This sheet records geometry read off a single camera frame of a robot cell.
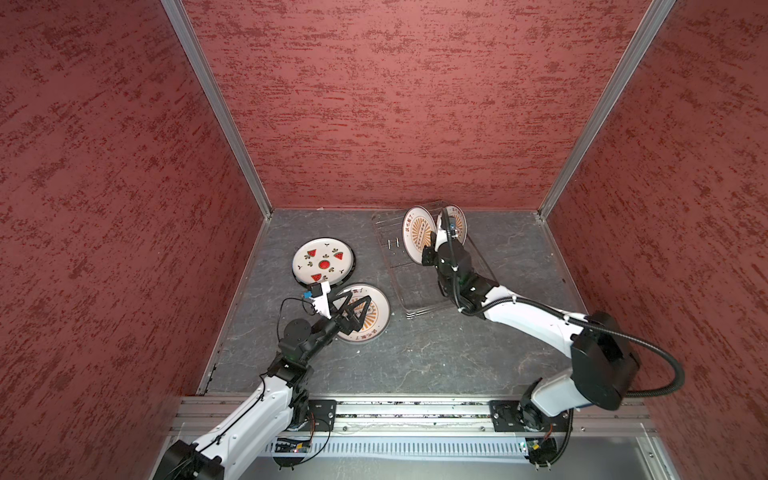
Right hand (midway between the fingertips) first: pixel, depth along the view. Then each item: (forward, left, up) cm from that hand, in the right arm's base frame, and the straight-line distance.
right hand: (429, 240), depth 82 cm
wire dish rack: (-1, +2, -24) cm, 24 cm away
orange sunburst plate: (-13, +16, -21) cm, 29 cm away
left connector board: (-44, +39, -26) cm, 64 cm away
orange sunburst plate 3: (+16, -14, -11) cm, 24 cm away
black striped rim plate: (+9, +35, -20) cm, 41 cm away
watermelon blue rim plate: (+9, +35, -20) cm, 41 cm away
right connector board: (-47, -24, -25) cm, 59 cm away
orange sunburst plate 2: (+8, +2, -1) cm, 8 cm away
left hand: (-15, +19, -7) cm, 25 cm away
